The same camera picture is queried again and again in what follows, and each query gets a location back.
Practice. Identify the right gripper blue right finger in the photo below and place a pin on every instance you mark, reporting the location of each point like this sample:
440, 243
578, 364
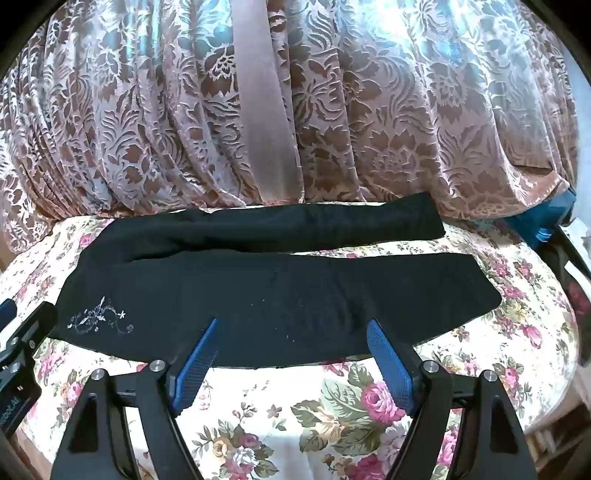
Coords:
491, 443

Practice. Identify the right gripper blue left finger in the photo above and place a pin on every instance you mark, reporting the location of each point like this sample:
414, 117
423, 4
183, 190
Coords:
96, 443

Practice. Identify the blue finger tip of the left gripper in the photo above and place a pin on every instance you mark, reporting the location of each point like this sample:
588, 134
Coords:
7, 312

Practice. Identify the black embroidered pants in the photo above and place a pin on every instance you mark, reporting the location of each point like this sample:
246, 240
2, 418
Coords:
147, 287

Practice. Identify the brown floral curtain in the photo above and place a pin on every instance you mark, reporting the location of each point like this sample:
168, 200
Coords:
121, 108

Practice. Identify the blue bag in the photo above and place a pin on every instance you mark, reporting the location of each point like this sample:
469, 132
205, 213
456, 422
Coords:
537, 225

